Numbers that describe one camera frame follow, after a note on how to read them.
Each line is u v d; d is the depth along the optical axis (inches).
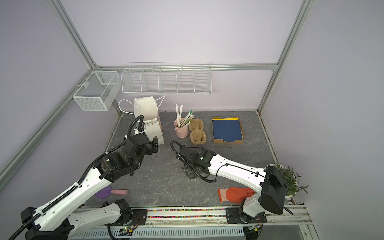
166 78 39.2
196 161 21.5
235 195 31.1
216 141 39.1
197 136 40.2
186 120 37.7
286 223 28.8
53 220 15.1
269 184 16.0
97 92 37.5
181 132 39.2
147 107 39.2
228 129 41.5
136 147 18.9
